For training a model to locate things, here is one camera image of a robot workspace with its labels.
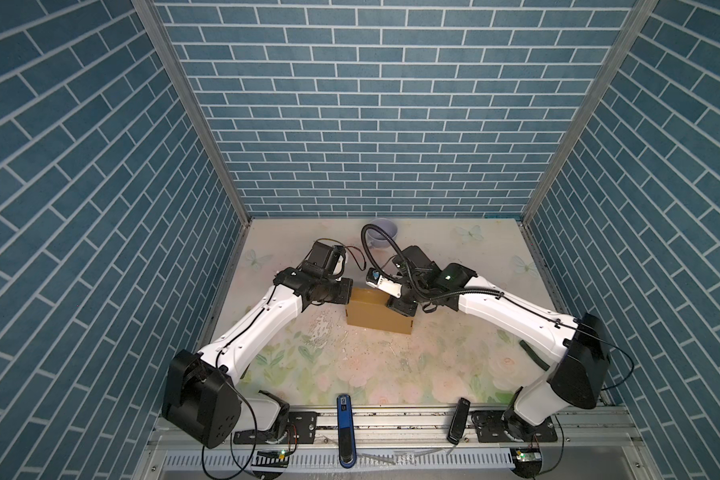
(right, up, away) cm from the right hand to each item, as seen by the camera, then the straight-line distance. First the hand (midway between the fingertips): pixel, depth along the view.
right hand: (389, 289), depth 80 cm
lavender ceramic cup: (-3, +14, +26) cm, 30 cm away
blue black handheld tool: (-11, -35, -6) cm, 37 cm away
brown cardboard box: (-6, -5, +3) cm, 8 cm away
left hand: (-11, -1, +2) cm, 11 cm away
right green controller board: (+35, -41, -6) cm, 54 cm away
